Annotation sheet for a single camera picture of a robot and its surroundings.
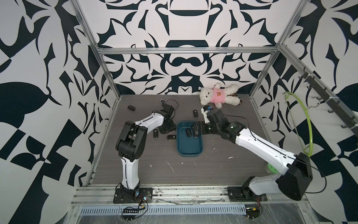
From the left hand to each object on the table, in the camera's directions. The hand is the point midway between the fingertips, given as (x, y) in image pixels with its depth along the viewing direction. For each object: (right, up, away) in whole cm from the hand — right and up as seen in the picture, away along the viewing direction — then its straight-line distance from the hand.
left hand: (171, 127), depth 98 cm
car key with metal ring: (-8, +18, +16) cm, 26 cm away
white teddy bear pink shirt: (+37, +23, +13) cm, 46 cm away
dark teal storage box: (+12, -12, -7) cm, 18 cm away
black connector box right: (+43, -40, -26) cm, 64 cm away
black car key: (-32, +14, +13) cm, 37 cm away
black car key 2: (+14, +2, -28) cm, 31 cm away
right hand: (+16, +4, -18) cm, 25 cm away
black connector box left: (-20, -41, -26) cm, 52 cm away
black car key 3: (-11, -4, -2) cm, 12 cm away
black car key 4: (+1, -6, -4) cm, 8 cm away
